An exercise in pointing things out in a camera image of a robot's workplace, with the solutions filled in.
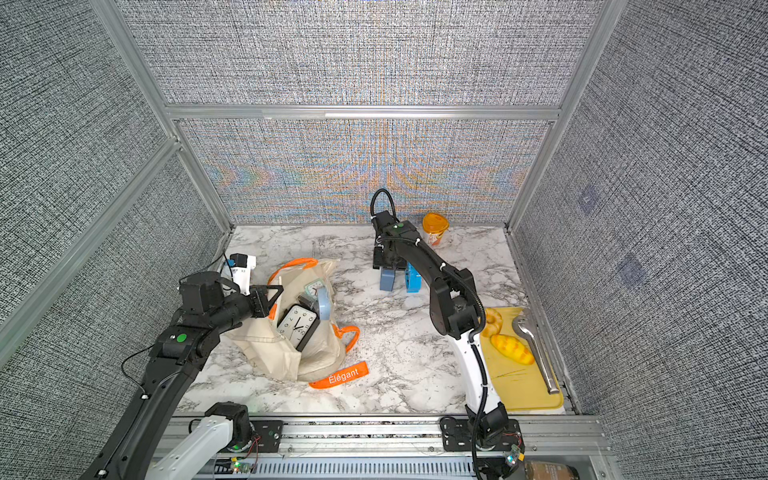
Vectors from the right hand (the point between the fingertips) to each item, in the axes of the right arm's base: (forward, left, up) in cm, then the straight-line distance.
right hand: (384, 257), depth 99 cm
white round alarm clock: (-17, +18, 0) cm, 25 cm away
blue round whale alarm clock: (-9, -9, 0) cm, 13 cm away
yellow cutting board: (-35, -36, -9) cm, 51 cm away
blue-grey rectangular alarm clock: (-9, -1, 0) cm, 9 cm away
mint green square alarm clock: (-9, +24, -5) cm, 26 cm away
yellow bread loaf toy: (-29, -36, -6) cm, 47 cm away
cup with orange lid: (+14, -18, 0) cm, 23 cm away
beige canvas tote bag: (-29, +17, -7) cm, 35 cm away
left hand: (-21, +24, +17) cm, 36 cm away
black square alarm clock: (-21, +26, -5) cm, 33 cm away
